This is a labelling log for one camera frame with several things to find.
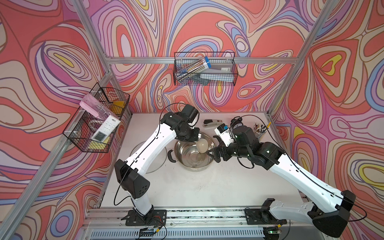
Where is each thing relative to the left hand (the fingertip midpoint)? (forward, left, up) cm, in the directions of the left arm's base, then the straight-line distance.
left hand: (198, 138), depth 76 cm
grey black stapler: (+26, -9, -18) cm, 33 cm away
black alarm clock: (+25, -28, -15) cm, 41 cm away
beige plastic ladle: (+7, -3, -17) cm, 19 cm away
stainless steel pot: (+3, +6, -24) cm, 25 cm away
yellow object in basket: (+14, +43, +9) cm, 46 cm away
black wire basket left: (-2, +53, +10) cm, 54 cm away
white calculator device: (-1, +43, +8) cm, 44 cm away
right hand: (-8, -8, +1) cm, 12 cm away
